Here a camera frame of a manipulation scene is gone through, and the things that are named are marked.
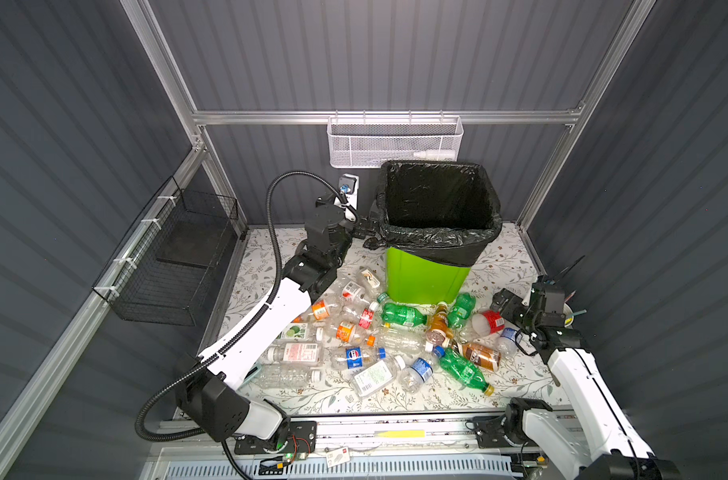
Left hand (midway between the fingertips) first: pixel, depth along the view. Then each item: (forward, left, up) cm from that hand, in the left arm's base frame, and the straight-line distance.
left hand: (353, 196), depth 69 cm
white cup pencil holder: (-18, -59, -31) cm, 69 cm away
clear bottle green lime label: (-15, +16, -38) cm, 44 cm away
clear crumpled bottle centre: (-20, -13, -37) cm, 44 cm away
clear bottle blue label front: (-29, -14, -41) cm, 52 cm away
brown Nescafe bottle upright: (-15, -24, -35) cm, 45 cm away
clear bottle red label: (-12, -2, -36) cm, 38 cm away
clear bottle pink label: (-22, +18, -37) cm, 47 cm away
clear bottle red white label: (-3, +2, -35) cm, 36 cm away
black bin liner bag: (+17, -30, -20) cm, 40 cm away
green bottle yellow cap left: (-10, -13, -39) cm, 43 cm away
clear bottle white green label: (-28, -4, -39) cm, 48 cm away
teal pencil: (-20, -59, -26) cm, 68 cm away
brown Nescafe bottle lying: (-26, -34, -37) cm, 56 cm away
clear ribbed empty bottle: (-26, +22, -44) cm, 55 cm away
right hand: (-15, -43, -27) cm, 53 cm away
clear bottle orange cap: (-17, -1, -39) cm, 43 cm away
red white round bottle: (-17, -38, -35) cm, 54 cm away
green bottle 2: (-29, -28, -38) cm, 56 cm away
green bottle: (-11, -32, -36) cm, 50 cm away
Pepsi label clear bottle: (-24, +1, -36) cm, 43 cm away
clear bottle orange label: (-9, +12, -37) cm, 39 cm away
